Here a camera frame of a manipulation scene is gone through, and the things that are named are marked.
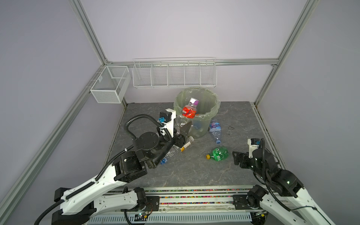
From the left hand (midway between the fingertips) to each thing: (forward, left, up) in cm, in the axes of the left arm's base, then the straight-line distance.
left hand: (184, 123), depth 54 cm
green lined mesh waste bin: (+34, -19, -26) cm, 47 cm away
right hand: (-3, -29, -25) cm, 39 cm away
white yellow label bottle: (+16, -4, -41) cm, 44 cm away
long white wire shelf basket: (+57, +4, -15) cm, 60 cm away
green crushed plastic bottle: (+5, -23, -43) cm, 49 cm away
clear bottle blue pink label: (+23, -23, -39) cm, 51 cm away
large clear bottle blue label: (+4, +9, -37) cm, 39 cm away
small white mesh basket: (+54, +51, -21) cm, 77 cm away
